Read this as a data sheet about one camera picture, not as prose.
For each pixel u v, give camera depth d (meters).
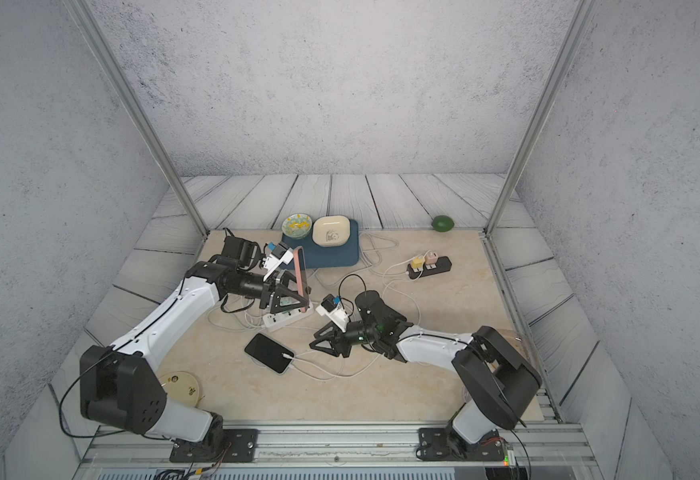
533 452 0.73
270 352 0.88
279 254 0.67
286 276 0.74
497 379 0.44
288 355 0.87
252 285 0.67
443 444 0.73
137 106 0.86
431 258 1.03
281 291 0.65
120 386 0.42
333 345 0.72
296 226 1.19
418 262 1.01
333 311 0.71
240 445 0.73
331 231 1.17
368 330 0.69
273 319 0.93
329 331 0.75
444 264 1.07
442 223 1.19
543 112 0.87
